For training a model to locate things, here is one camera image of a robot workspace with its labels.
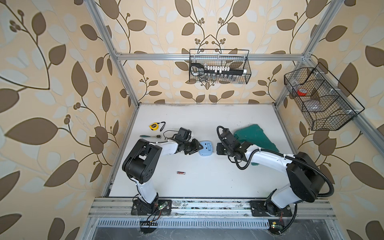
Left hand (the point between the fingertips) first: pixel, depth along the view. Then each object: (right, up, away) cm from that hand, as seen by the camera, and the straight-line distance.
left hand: (199, 146), depth 92 cm
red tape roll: (+56, +32, -12) cm, 66 cm away
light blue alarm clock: (+5, -2, -1) cm, 5 cm away
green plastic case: (+36, +7, +4) cm, 37 cm away
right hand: (+11, 0, -3) cm, 11 cm away
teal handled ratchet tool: (-29, +5, +9) cm, 31 cm away
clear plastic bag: (+56, +24, -20) cm, 64 cm away
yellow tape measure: (-32, +12, +13) cm, 36 cm away
